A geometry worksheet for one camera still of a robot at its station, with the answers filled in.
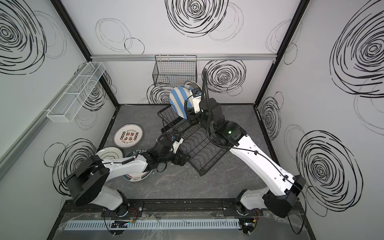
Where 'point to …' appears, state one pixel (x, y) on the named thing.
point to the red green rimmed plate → (137, 176)
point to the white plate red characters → (128, 135)
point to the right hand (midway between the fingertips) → (191, 105)
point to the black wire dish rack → (202, 148)
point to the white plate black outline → (108, 153)
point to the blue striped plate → (178, 96)
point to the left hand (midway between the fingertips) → (185, 155)
